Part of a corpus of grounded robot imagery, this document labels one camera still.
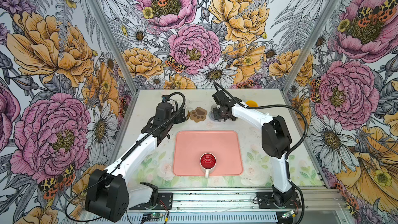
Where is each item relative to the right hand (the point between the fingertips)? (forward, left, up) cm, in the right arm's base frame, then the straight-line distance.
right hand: (219, 118), depth 96 cm
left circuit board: (-48, +34, -8) cm, 59 cm away
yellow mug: (+11, -22, +1) cm, 24 cm away
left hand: (-5, +24, +11) cm, 27 cm away
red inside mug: (-24, +8, -6) cm, 26 cm away
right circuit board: (-48, -27, -9) cm, 56 cm away
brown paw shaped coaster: (+9, +14, -8) cm, 18 cm away
